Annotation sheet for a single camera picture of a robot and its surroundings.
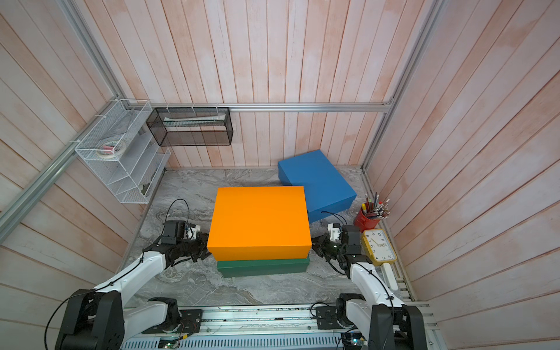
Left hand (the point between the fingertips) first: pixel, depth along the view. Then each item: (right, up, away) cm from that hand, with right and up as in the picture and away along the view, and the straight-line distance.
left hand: (220, 246), depth 84 cm
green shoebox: (+9, -5, -10) cm, 14 cm away
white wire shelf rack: (-31, +27, -6) cm, 42 cm away
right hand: (+35, +3, +1) cm, 35 cm away
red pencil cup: (+59, +9, +5) cm, 59 cm away
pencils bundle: (+61, +15, -2) cm, 63 cm away
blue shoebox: (+45, +22, +13) cm, 52 cm away
